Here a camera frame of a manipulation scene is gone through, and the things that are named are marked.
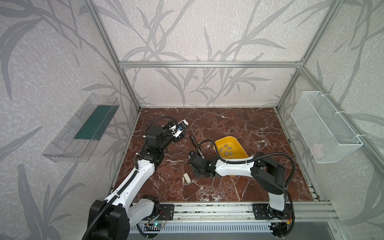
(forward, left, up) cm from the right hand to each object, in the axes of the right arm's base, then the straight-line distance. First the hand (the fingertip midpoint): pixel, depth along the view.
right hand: (196, 163), depth 90 cm
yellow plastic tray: (+7, -26, +1) cm, 27 cm away
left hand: (+13, +7, +28) cm, 31 cm away
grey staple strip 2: (+13, -19, -1) cm, 23 cm away
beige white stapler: (-9, +5, +2) cm, 10 cm away
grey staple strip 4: (+7, -19, 0) cm, 20 cm away
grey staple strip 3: (+11, -22, -2) cm, 24 cm away
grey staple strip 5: (+7, -21, 0) cm, 22 cm away
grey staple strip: (+10, -16, -1) cm, 19 cm away
